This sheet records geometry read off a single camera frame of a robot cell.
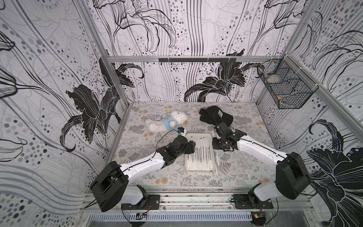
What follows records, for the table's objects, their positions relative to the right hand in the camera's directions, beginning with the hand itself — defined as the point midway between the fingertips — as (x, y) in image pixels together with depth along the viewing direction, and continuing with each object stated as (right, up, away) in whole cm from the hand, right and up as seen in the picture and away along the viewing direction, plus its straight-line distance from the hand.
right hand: (214, 143), depth 88 cm
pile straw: (0, -15, -5) cm, 16 cm away
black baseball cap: (+3, +18, +17) cm, 25 cm away
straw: (-5, -9, 0) cm, 10 cm away
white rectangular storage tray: (-14, -11, -2) cm, 18 cm away
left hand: (-15, -1, -4) cm, 15 cm away
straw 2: (-9, -8, +2) cm, 12 cm away
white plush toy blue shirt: (-29, +14, +6) cm, 32 cm away
